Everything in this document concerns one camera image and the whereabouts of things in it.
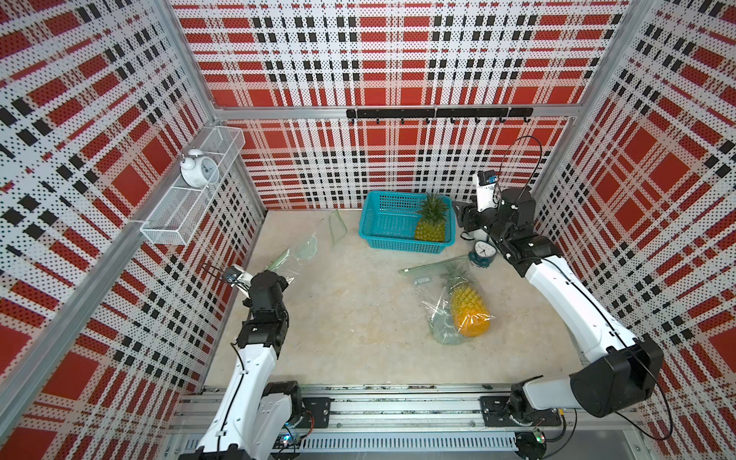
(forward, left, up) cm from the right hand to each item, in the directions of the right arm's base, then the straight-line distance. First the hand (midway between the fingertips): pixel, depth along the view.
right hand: (468, 199), depth 76 cm
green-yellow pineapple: (+9, +7, -19) cm, 22 cm away
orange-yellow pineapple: (-20, -2, -24) cm, 32 cm away
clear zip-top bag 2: (-15, +7, -29) cm, 33 cm away
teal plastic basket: (+25, +22, -35) cm, 48 cm away
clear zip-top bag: (+11, +43, -25) cm, 51 cm away
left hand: (-13, +56, -15) cm, 59 cm away
